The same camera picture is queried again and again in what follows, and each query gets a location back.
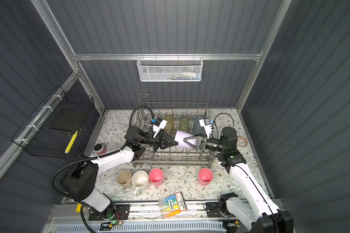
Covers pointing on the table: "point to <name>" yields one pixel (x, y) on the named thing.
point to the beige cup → (124, 178)
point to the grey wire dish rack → (178, 156)
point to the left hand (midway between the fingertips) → (178, 144)
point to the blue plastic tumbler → (198, 129)
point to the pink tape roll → (99, 149)
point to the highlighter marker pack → (172, 205)
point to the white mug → (140, 180)
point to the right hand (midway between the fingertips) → (187, 142)
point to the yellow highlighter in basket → (71, 142)
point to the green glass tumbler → (184, 125)
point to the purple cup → (179, 138)
